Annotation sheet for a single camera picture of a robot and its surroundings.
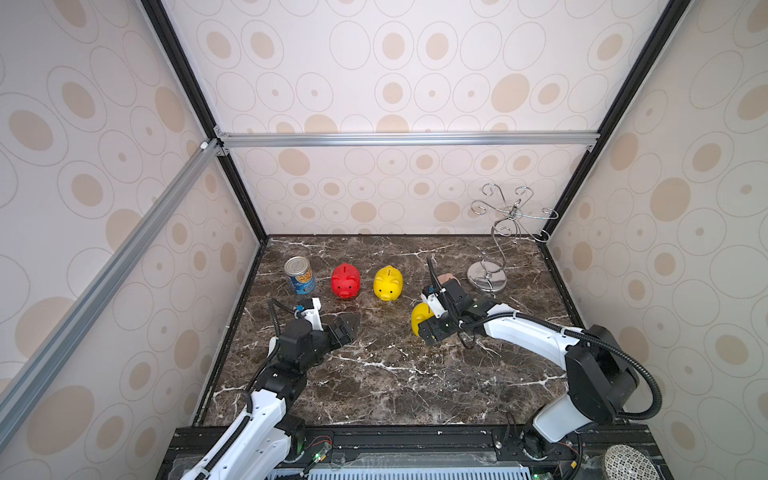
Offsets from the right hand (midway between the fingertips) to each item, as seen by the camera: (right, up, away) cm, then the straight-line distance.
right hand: (442, 323), depth 89 cm
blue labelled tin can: (-45, +16, +8) cm, 48 cm away
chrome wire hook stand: (+20, +14, +16) cm, 29 cm away
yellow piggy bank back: (-16, +12, +6) cm, 21 cm away
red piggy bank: (-30, +13, +6) cm, 33 cm away
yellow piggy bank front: (-7, +3, -2) cm, 8 cm away
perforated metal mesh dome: (+40, -29, -19) cm, 53 cm away
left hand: (-24, +3, -11) cm, 26 cm away
